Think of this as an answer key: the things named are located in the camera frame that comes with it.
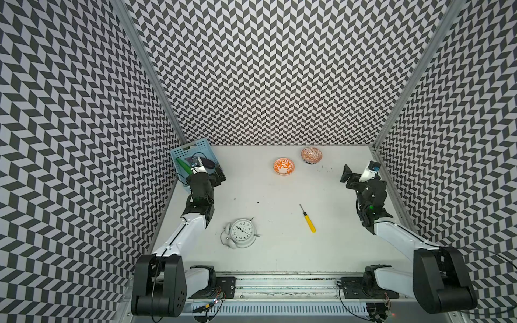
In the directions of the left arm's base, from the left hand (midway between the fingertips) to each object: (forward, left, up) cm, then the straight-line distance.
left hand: (207, 168), depth 84 cm
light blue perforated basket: (+29, +15, -18) cm, 37 cm away
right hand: (0, -62, -1) cm, 62 cm away
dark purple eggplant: (+19, +8, -19) cm, 28 cm away
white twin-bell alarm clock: (-22, -14, -16) cm, 30 cm away
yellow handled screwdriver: (-15, -44, -20) cm, 51 cm away
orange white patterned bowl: (+15, -34, -18) cm, 41 cm away
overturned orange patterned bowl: (+23, -50, -17) cm, 57 cm away
